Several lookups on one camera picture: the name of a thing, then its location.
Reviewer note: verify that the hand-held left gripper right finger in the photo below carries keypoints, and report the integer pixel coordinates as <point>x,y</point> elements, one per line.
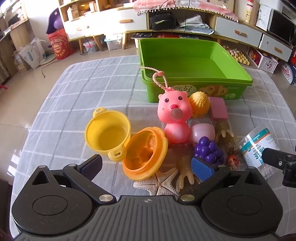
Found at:
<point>203,170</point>

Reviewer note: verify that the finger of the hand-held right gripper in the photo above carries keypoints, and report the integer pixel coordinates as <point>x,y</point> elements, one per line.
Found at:
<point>275,157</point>

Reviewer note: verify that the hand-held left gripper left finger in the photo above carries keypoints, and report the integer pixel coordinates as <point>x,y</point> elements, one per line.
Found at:
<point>92,165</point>

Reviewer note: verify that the amber rubber hand toy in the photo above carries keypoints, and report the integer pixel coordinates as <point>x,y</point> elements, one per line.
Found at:
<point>225,136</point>
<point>185,169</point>

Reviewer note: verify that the purple grape toy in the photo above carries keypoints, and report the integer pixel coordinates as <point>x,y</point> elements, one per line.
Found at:
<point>208,148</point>

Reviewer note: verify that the clear cotton swab container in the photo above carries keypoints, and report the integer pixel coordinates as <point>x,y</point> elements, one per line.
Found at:
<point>254,143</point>

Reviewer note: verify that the small orange tiger figure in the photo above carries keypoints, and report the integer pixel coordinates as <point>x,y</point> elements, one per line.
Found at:
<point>232,160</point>

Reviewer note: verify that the yellow toy pot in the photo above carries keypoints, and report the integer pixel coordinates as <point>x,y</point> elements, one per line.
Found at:
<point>104,134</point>

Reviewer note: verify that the beige starfish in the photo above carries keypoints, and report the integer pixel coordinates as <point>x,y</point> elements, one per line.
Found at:
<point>159,183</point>

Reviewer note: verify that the orange toy pot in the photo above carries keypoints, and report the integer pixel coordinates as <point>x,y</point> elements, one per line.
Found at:
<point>143,150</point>

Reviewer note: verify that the green plastic bin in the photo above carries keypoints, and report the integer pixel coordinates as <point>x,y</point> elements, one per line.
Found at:
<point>185,60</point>

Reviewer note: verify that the pink capsule egg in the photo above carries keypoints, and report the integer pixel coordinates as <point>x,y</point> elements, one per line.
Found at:
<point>201,133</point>

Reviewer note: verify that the pink rectangular box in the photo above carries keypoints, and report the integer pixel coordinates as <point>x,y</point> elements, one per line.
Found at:
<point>218,107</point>

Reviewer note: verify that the grey checked tablecloth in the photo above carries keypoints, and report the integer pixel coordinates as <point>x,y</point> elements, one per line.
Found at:
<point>69,104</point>

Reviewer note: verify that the yellow corn toy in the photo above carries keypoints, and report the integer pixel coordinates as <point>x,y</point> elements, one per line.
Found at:
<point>200,104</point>

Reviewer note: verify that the pink bear toy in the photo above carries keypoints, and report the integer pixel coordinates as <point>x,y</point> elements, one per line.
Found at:
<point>173,104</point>

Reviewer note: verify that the blue and red box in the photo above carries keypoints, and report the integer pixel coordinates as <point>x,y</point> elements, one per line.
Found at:
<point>289,73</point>

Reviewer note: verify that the white printed crate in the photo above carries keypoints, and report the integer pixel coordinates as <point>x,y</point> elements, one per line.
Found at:
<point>263,60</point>

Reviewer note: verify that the egg tray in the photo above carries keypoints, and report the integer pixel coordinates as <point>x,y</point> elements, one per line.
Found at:
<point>237,54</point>

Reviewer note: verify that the small grey drawer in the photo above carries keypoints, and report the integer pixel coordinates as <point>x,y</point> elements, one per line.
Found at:
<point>275,47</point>

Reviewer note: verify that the clear storage box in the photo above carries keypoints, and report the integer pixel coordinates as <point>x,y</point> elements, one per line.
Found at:
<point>113,42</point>

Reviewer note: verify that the red printed bag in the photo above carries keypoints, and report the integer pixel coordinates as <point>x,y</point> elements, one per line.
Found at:
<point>60,45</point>

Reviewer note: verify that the white paper bag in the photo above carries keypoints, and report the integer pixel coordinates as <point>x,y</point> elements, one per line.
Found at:
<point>32,54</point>

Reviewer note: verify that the microwave oven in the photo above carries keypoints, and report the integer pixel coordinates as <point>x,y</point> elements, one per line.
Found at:
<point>281,26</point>

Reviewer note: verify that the wide white drawer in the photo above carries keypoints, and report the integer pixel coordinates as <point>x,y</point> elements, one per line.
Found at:
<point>99,23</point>

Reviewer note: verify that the wooden TV cabinet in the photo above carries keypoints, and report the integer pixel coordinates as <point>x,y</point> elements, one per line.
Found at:
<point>138,27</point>

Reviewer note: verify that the pile of papers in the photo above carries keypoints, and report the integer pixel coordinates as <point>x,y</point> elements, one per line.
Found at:
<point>196,24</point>

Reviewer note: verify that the purple balloon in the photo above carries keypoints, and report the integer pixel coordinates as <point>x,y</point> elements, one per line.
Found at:
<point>54,20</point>

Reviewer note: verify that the wooden desk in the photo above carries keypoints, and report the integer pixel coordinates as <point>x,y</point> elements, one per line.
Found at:
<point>16,34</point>

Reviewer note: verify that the black bag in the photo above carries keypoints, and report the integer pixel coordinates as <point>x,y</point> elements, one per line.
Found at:
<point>163,20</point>

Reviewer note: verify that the pink lace cloth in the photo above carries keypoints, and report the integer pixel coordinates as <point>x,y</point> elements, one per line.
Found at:
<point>208,7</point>

